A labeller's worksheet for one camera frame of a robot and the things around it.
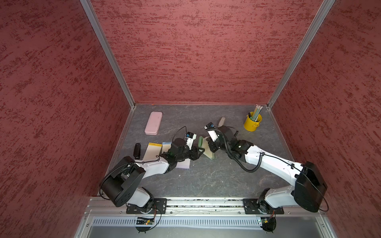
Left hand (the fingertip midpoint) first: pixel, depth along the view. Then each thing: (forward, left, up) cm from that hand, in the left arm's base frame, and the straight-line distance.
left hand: (201, 151), depth 85 cm
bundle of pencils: (+28, -38, +8) cm, 48 cm away
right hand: (+4, -4, +6) cm, 8 cm away
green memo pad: (+3, -1, +4) cm, 5 cm away
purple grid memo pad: (-7, +10, -2) cm, 13 cm away
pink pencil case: (+26, +35, -7) cm, 44 cm away
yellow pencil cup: (+21, -34, -2) cm, 40 cm away
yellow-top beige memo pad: (+5, +32, -9) cm, 34 cm away
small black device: (+3, +41, -6) cm, 41 cm away
